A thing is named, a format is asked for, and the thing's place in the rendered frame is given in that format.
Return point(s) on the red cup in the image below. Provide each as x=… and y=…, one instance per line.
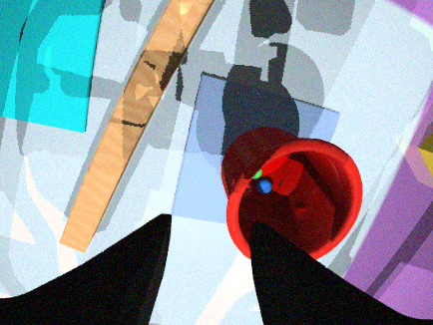
x=314, y=206

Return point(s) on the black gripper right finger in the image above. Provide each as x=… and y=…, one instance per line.
x=293, y=288

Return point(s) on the blue marble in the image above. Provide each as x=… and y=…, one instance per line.
x=264, y=186

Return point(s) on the orange flat bar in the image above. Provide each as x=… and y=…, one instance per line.
x=158, y=62

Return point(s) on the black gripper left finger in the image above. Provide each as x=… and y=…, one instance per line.
x=119, y=286

